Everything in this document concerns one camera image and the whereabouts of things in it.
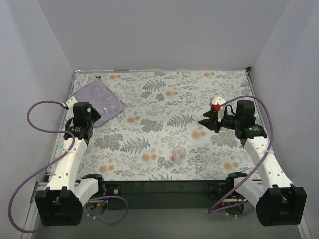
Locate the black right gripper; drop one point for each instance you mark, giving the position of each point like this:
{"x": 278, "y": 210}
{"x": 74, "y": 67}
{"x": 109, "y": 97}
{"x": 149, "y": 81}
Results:
{"x": 216, "y": 122}

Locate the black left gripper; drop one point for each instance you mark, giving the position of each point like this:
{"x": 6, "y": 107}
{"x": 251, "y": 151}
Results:
{"x": 94, "y": 115}

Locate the clear faceted tumbler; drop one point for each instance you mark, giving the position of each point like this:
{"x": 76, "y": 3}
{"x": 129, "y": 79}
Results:
{"x": 113, "y": 102}

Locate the clear ribbed tumbler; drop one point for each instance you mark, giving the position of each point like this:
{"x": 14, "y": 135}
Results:
{"x": 98, "y": 88}

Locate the labelled champagne flute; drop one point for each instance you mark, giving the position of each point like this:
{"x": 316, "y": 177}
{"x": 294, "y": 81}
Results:
{"x": 99, "y": 77}

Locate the small shot glass front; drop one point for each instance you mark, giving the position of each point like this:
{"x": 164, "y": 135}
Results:
{"x": 178, "y": 154}

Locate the small shot glass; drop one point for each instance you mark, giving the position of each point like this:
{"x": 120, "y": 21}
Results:
{"x": 178, "y": 154}
{"x": 103, "y": 111}

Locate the tall plain flute glass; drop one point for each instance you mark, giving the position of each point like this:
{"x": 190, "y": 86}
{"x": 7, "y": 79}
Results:
{"x": 77, "y": 80}

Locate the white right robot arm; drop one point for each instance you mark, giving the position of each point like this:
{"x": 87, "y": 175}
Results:
{"x": 276, "y": 199}

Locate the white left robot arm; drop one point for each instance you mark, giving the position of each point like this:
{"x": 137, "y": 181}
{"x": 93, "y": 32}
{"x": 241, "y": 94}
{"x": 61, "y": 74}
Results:
{"x": 66, "y": 171}

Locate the lilac plastic tray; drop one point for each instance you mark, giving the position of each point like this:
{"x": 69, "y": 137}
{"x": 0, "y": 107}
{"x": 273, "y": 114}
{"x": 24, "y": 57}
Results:
{"x": 86, "y": 94}

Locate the floral tablecloth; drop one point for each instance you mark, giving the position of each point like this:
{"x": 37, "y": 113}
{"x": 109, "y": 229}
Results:
{"x": 162, "y": 111}

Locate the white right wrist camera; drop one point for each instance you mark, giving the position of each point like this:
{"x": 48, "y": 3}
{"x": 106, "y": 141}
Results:
{"x": 218, "y": 104}

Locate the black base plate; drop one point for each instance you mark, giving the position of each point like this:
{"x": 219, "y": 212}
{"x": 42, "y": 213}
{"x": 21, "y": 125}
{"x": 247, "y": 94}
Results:
{"x": 193, "y": 194}

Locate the aluminium frame rail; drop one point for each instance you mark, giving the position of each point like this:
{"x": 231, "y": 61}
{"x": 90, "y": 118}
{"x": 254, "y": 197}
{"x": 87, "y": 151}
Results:
{"x": 58, "y": 207}

